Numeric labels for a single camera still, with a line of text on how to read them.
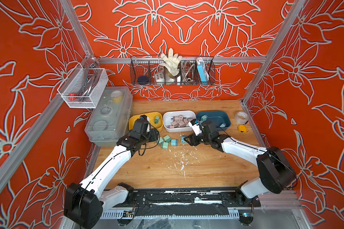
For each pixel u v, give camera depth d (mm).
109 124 861
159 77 935
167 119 1064
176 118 1036
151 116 1041
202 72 858
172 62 917
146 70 1007
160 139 944
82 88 770
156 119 1036
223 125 998
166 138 949
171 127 1009
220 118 1085
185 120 1032
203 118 1036
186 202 729
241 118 1058
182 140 852
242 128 1005
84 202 376
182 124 1020
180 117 1034
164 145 925
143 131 612
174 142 925
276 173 433
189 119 1074
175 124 1028
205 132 712
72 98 692
